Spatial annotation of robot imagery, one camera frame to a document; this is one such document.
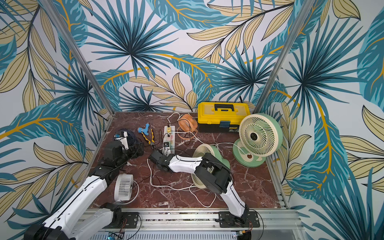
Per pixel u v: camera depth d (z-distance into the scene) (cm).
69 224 41
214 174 52
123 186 74
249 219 70
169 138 96
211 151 75
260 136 76
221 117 96
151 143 100
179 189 83
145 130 106
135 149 71
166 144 82
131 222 73
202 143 96
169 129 100
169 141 96
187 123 98
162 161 70
